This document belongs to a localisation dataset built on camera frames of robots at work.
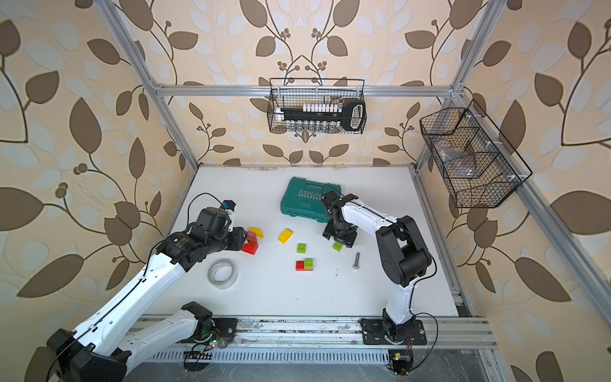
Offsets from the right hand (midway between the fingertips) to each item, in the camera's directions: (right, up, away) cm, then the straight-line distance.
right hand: (335, 241), depth 92 cm
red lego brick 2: (-13, -8, -5) cm, 17 cm away
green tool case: (-13, +16, +10) cm, 23 cm away
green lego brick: (-13, -3, -1) cm, 13 cm away
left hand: (-33, +6, -15) cm, 36 cm away
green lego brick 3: (+1, -2, +1) cm, 2 cm away
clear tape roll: (-42, -11, -6) cm, 44 cm away
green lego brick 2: (-10, -8, -5) cm, 14 cm away
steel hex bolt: (+7, -8, -4) cm, 12 cm away
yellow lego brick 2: (-32, +3, +4) cm, 32 cm away
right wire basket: (+47, +23, -20) cm, 56 cm away
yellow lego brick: (-20, +1, +4) cm, 20 cm away
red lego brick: (-33, -2, -2) cm, 33 cm away
